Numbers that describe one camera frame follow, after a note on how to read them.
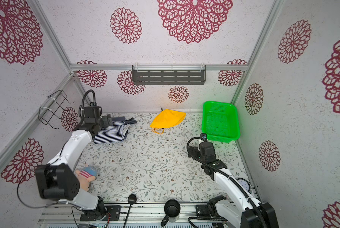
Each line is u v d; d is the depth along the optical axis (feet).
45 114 2.39
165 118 3.74
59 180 1.42
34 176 1.41
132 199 2.55
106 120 2.55
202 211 2.43
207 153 2.07
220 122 3.75
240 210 1.37
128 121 3.72
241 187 1.55
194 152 2.46
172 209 2.44
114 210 2.45
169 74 3.17
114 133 3.31
